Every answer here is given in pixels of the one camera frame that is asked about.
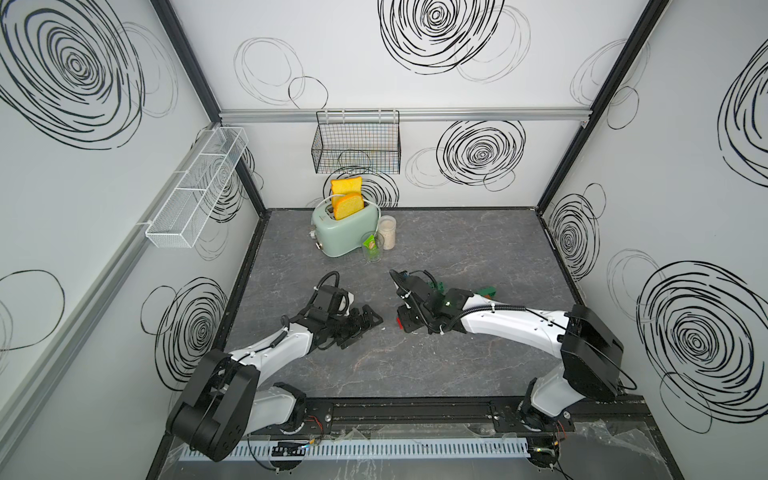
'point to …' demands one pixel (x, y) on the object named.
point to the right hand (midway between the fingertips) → (403, 316)
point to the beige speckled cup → (387, 227)
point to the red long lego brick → (400, 325)
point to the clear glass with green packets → (372, 246)
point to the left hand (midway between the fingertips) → (373, 327)
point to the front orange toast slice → (348, 204)
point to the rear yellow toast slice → (345, 185)
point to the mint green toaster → (337, 237)
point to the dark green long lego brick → (488, 292)
